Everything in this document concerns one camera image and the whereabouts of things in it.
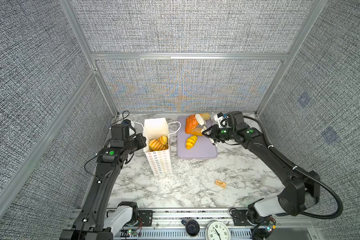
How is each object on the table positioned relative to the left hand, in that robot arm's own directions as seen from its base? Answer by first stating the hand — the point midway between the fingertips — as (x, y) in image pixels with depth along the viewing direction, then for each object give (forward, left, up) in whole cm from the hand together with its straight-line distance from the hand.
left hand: (146, 137), depth 74 cm
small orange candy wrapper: (-16, -39, -24) cm, 49 cm away
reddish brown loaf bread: (+11, -24, -2) cm, 27 cm away
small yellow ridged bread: (+11, -25, -21) cm, 34 cm away
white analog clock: (-38, -32, -21) cm, 54 cm away
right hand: (+3, -30, -2) cm, 30 cm away
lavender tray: (+8, -33, -25) cm, 43 cm away
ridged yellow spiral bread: (+5, -6, -13) cm, 15 cm away
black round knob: (-36, -21, -24) cm, 48 cm away
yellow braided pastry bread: (+8, -7, -13) cm, 17 cm away
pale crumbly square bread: (+13, -32, +1) cm, 35 cm away
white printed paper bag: (-9, -6, -9) cm, 14 cm away
